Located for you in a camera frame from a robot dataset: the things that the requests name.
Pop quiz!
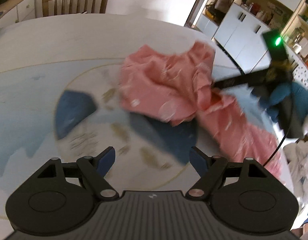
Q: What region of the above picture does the blue gloved right hand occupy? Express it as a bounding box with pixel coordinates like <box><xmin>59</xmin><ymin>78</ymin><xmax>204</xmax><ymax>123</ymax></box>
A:
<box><xmin>259</xmin><ymin>81</ymin><xmax>308</xmax><ymax>123</ymax></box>

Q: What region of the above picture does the white wooden sideboard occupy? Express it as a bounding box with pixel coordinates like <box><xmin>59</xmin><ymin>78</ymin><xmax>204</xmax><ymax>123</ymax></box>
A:
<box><xmin>0</xmin><ymin>0</ymin><xmax>36</xmax><ymax>28</ymax></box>

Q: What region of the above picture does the white cabinet with shelves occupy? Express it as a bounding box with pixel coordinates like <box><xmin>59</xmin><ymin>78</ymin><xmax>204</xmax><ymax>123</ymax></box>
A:
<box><xmin>186</xmin><ymin>0</ymin><xmax>306</xmax><ymax>74</ymax></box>

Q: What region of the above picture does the brown wooden chair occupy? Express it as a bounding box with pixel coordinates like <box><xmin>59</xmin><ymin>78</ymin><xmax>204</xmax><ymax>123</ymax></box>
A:
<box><xmin>41</xmin><ymin>0</ymin><xmax>108</xmax><ymax>17</ymax></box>

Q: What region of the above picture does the pink tennis print shirt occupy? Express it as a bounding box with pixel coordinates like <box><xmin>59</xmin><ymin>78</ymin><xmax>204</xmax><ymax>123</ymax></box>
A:
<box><xmin>119</xmin><ymin>41</ymin><xmax>282</xmax><ymax>178</ymax></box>

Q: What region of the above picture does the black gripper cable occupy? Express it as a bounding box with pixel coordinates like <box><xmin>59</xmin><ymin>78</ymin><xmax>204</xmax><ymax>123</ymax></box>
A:
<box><xmin>215</xmin><ymin>39</ymin><xmax>295</xmax><ymax>167</ymax></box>

